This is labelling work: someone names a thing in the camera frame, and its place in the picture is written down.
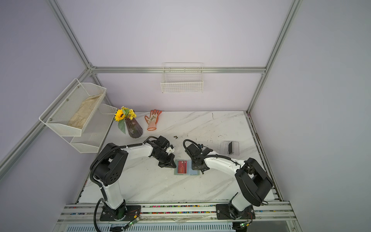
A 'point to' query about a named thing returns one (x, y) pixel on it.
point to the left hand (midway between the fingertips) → (175, 167)
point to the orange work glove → (152, 120)
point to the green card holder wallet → (189, 170)
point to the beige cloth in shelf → (78, 119)
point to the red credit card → (182, 166)
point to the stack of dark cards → (230, 148)
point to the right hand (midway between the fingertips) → (195, 166)
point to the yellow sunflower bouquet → (124, 112)
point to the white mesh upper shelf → (72, 110)
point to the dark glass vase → (135, 130)
